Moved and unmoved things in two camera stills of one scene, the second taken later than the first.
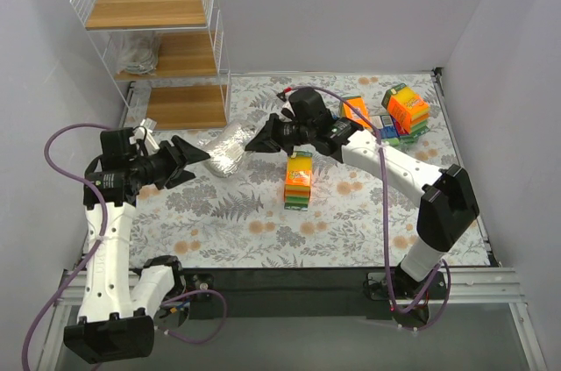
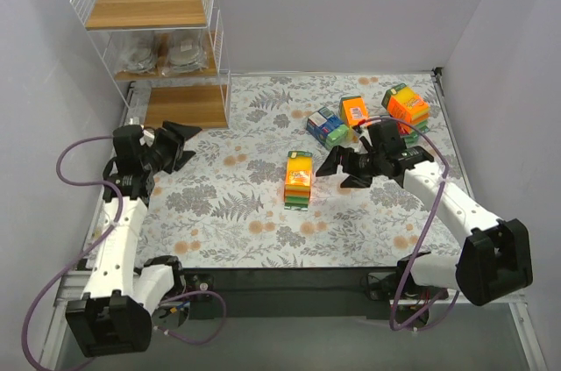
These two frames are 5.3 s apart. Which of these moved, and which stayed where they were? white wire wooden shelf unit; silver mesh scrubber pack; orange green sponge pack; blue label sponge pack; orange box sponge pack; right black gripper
Moved: blue label sponge pack; right black gripper
Stayed: orange green sponge pack; orange box sponge pack; silver mesh scrubber pack; white wire wooden shelf unit
